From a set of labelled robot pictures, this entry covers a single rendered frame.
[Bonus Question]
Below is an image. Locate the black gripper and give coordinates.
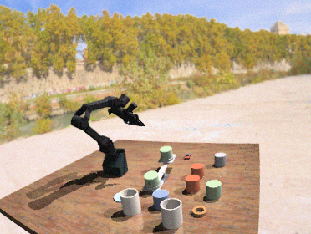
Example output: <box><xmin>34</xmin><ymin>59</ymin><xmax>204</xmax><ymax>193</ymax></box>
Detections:
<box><xmin>119</xmin><ymin>108</ymin><xmax>145</xmax><ymax>126</ymax></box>

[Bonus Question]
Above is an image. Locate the small orange ring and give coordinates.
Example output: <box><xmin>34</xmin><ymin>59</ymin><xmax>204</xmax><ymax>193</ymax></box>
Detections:
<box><xmin>192</xmin><ymin>206</ymin><xmax>207</xmax><ymax>217</ymax></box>

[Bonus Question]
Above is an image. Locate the orange cylinder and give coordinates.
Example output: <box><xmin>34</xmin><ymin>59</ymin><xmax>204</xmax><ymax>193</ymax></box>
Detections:
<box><xmin>185</xmin><ymin>175</ymin><xmax>201</xmax><ymax>193</ymax></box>
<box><xmin>191</xmin><ymin>163</ymin><xmax>204</xmax><ymax>179</ymax></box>

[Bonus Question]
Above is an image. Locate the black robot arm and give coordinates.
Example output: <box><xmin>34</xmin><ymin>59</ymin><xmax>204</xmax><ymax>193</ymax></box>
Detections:
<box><xmin>71</xmin><ymin>93</ymin><xmax>137</xmax><ymax>160</ymax></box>

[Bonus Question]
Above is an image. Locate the white cup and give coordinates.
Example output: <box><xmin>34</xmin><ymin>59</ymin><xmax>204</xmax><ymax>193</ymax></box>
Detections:
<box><xmin>161</xmin><ymin>199</ymin><xmax>183</xmax><ymax>230</ymax></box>
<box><xmin>120</xmin><ymin>188</ymin><xmax>140</xmax><ymax>216</ymax></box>

